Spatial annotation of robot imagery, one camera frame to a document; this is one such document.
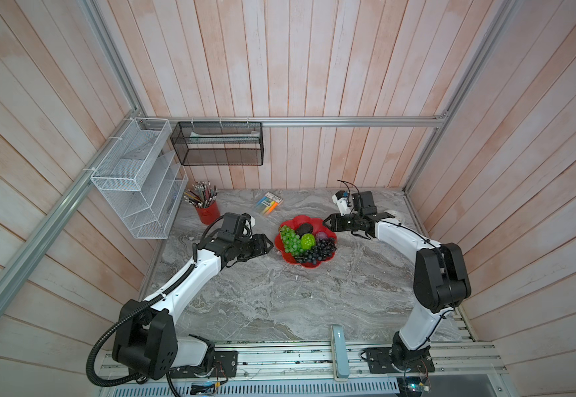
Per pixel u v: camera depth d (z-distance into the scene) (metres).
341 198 0.85
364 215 0.74
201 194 0.98
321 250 0.93
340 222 0.84
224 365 0.73
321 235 0.97
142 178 0.69
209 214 1.00
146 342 0.40
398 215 1.11
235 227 0.65
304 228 1.01
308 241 0.95
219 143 1.04
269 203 1.14
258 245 0.73
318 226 1.03
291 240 0.95
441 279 0.49
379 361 0.73
